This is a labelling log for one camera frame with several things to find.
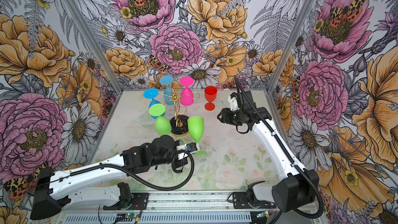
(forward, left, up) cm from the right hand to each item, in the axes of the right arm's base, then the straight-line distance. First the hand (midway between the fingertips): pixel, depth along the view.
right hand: (221, 122), depth 77 cm
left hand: (-14, +15, -4) cm, 21 cm away
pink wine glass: (+20, +18, 0) cm, 27 cm away
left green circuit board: (-35, +44, -22) cm, 60 cm away
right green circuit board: (-35, -17, -23) cm, 45 cm away
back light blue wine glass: (+23, +28, +8) cm, 37 cm away
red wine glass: (+27, +4, -8) cm, 29 cm away
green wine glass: (0, +29, -1) cm, 29 cm away
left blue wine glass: (+13, +34, +8) cm, 38 cm away
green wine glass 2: (-2, +12, 0) cm, 13 cm away
